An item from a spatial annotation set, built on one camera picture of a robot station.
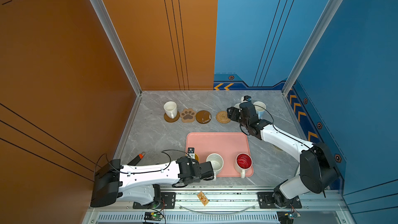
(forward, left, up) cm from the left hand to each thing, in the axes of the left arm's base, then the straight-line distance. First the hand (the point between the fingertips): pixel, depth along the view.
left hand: (195, 174), depth 77 cm
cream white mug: (+39, +18, +3) cm, 43 cm away
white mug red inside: (+7, -25, -3) cm, 27 cm away
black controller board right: (-17, -42, -5) cm, 45 cm away
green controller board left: (-17, +19, -7) cm, 26 cm away
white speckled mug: (+7, -12, -3) cm, 14 cm away
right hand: (+32, -19, +11) cm, 39 cm away
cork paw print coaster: (+40, +7, -4) cm, 40 cm away
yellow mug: (+7, -1, +5) cm, 8 cm away
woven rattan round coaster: (+39, -16, -4) cm, 42 cm away
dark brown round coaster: (+39, -4, -5) cm, 40 cm away
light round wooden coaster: (+36, +20, -4) cm, 41 cm away
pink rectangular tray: (+19, -23, -9) cm, 31 cm away
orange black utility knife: (+7, +34, -5) cm, 35 cm away
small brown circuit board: (-10, -4, -5) cm, 11 cm away
